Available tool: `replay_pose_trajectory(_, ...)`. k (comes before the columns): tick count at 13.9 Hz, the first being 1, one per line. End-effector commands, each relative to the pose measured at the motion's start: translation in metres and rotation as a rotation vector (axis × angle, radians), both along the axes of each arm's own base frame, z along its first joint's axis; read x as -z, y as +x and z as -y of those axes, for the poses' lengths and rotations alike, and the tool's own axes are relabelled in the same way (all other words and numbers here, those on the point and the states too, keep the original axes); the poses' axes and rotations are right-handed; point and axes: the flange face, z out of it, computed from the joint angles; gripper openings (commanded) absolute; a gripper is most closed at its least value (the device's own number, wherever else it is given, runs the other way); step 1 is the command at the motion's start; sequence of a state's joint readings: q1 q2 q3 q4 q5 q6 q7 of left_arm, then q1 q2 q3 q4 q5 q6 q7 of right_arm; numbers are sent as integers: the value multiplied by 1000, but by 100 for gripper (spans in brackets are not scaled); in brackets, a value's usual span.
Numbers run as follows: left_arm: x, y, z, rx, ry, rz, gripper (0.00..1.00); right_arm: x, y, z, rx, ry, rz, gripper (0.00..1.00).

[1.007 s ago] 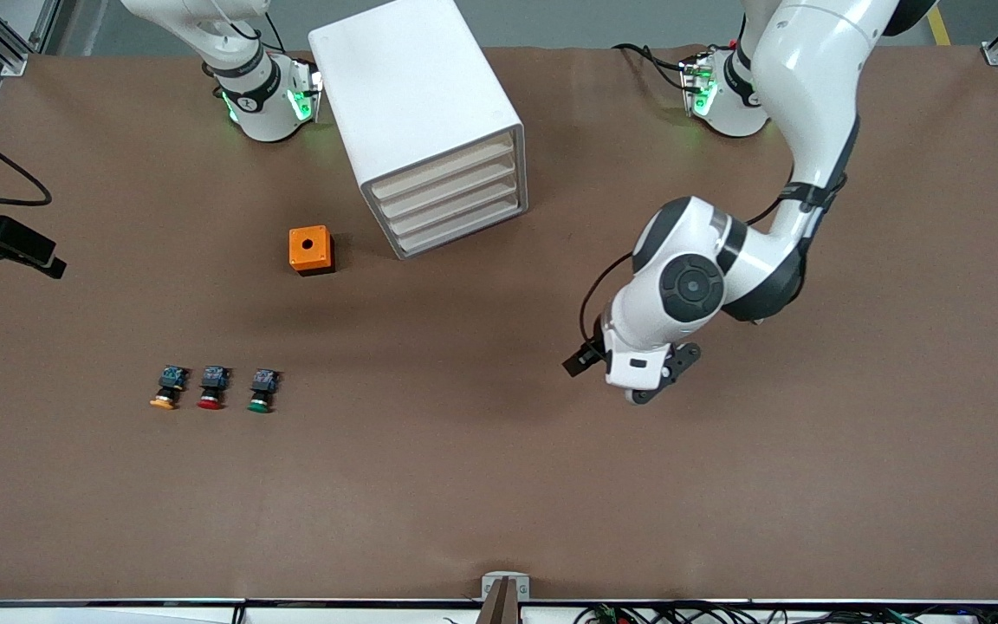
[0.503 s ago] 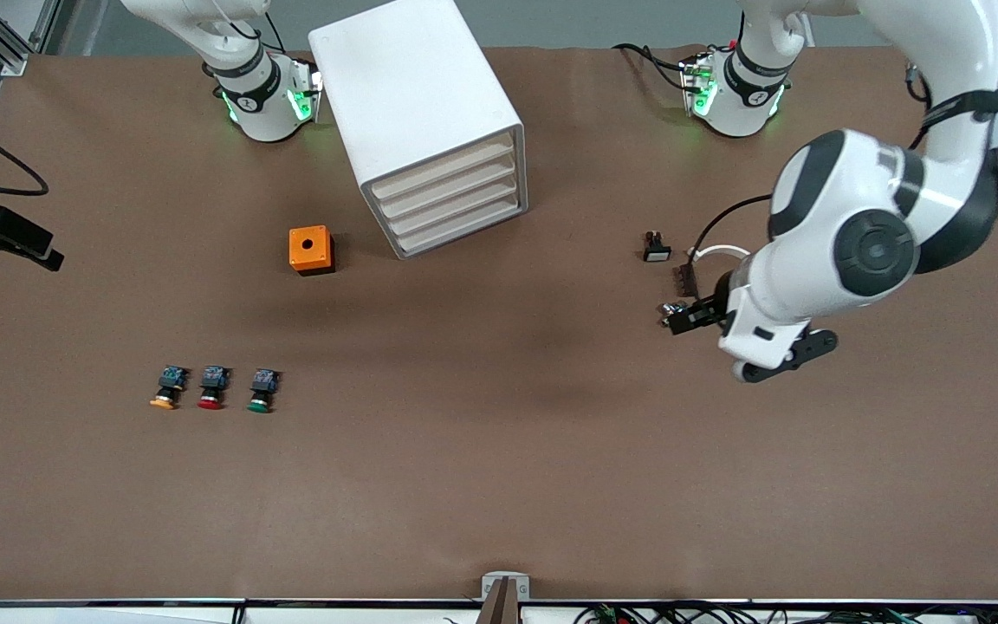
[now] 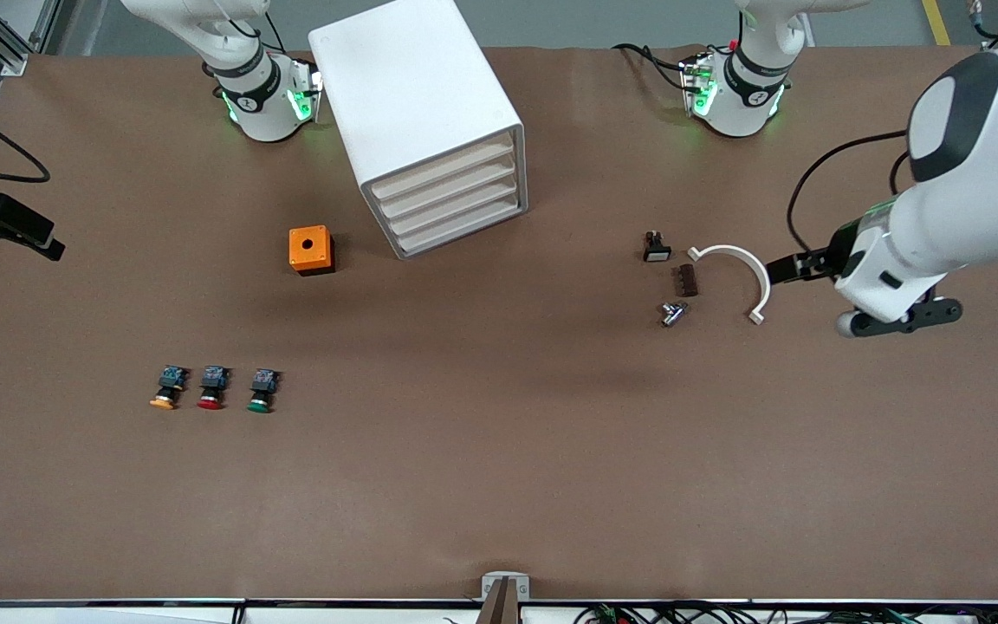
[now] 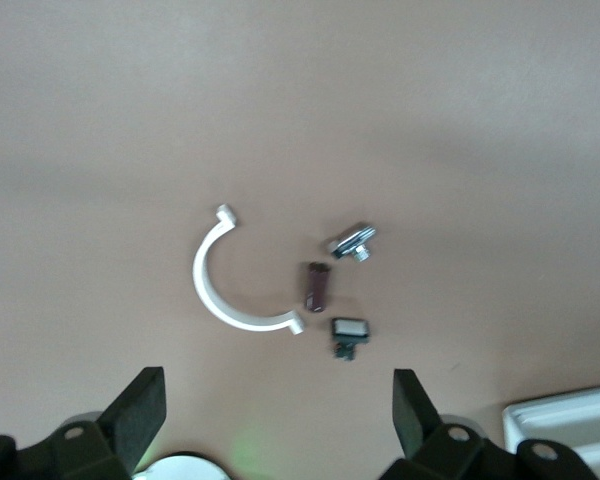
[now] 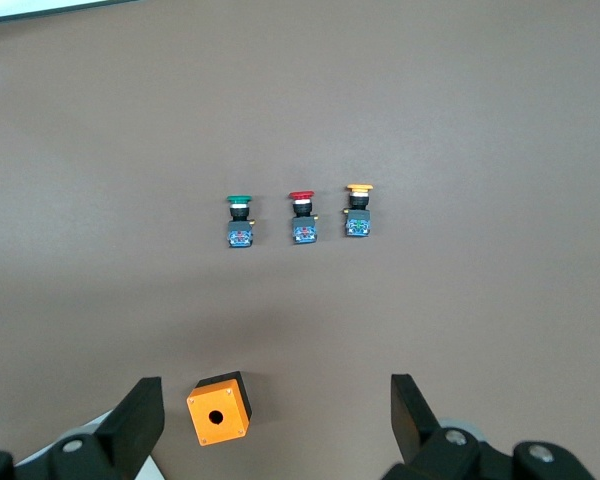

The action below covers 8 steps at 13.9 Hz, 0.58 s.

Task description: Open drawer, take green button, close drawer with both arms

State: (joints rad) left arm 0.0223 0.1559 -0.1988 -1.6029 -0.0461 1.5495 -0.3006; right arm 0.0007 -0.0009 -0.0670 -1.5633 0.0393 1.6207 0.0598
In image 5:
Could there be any red push button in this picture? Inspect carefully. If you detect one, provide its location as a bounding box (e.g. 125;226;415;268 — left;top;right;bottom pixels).
287;189;320;246

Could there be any orange button box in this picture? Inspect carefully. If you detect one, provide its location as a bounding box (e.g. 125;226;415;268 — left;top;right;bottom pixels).
186;370;254;447

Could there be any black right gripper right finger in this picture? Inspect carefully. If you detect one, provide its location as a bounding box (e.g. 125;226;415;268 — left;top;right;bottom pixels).
382;373;600;480

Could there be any yellow push button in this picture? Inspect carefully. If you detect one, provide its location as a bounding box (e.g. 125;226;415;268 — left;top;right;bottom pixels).
342;182;375;238

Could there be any white table edge rail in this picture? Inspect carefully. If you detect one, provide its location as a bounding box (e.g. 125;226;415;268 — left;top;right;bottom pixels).
0;0;146;26

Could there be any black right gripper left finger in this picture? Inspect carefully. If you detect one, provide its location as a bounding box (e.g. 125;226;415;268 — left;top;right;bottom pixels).
0;377;165;480

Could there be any green push button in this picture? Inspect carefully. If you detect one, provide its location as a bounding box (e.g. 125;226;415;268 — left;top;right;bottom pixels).
225;193;257;250

